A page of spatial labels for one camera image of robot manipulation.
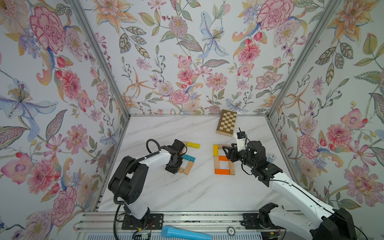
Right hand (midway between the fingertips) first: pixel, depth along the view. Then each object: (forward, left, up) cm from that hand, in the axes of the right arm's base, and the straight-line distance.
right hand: (227, 143), depth 81 cm
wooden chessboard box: (+31, -6, -18) cm, 36 cm away
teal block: (+2, +22, -19) cm, 29 cm away
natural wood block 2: (-5, +21, -19) cm, 29 cm away
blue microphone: (-39, +26, -15) cm, 49 cm away
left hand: (-4, +24, -17) cm, 30 cm away
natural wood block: (+13, +25, -18) cm, 33 cm away
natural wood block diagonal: (-5, -5, -20) cm, 21 cm away
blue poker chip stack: (0, -29, -14) cm, 32 cm away
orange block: (-7, +1, -19) cm, 20 cm away
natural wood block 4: (-1, +4, -19) cm, 20 cm away
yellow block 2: (+8, +4, -20) cm, 21 cm away
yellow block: (+11, +19, -19) cm, 29 cm away
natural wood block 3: (-9, +25, -16) cm, 31 cm away
